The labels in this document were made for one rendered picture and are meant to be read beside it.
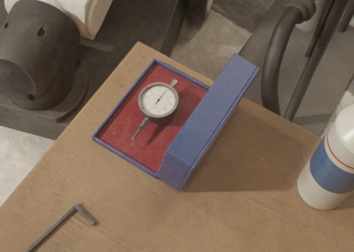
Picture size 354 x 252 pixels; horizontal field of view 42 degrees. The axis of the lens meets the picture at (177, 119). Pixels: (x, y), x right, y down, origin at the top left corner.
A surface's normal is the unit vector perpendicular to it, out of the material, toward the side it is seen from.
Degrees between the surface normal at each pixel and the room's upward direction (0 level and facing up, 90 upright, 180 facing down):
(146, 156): 0
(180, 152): 9
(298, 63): 0
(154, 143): 0
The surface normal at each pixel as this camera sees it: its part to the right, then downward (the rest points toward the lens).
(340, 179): -0.39, 0.81
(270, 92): -0.04, 0.40
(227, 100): 0.14, -0.38
